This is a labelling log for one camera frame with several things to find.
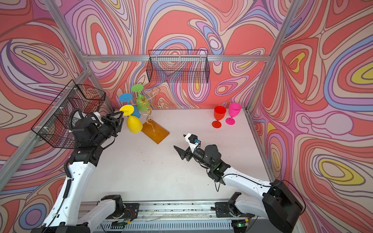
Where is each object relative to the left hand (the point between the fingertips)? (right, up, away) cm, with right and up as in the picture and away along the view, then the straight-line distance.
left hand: (125, 113), depth 68 cm
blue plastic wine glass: (-4, +9, +12) cm, 16 cm away
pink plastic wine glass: (+62, +5, +31) cm, 70 cm away
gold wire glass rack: (+7, +11, +51) cm, 53 cm away
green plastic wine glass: (+4, +6, +14) cm, 16 cm away
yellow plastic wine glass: (-1, -5, +12) cm, 13 cm away
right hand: (+26, -16, +6) cm, 31 cm away
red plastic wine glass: (+52, +3, +30) cm, 60 cm away
